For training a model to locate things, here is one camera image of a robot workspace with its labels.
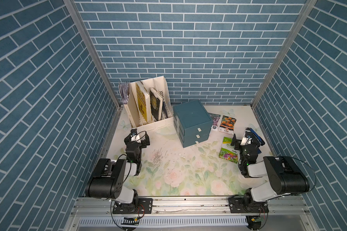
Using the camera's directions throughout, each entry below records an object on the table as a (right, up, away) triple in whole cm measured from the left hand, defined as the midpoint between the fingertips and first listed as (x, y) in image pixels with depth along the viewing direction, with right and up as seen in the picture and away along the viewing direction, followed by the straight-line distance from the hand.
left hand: (141, 132), depth 90 cm
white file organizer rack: (-9, +14, +11) cm, 20 cm away
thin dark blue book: (+12, +15, +16) cm, 26 cm away
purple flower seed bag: (+52, +9, +22) cm, 57 cm away
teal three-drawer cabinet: (+31, +7, -7) cm, 33 cm away
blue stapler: (+79, -5, +9) cm, 80 cm away
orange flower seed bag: (+60, +4, +19) cm, 63 cm away
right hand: (+65, -2, +1) cm, 65 cm away
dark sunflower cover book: (+7, +20, +13) cm, 24 cm away
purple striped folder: (-11, +27, -1) cm, 29 cm away
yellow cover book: (+1, +21, +2) cm, 21 cm away
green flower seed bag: (+56, -13, +4) cm, 57 cm away
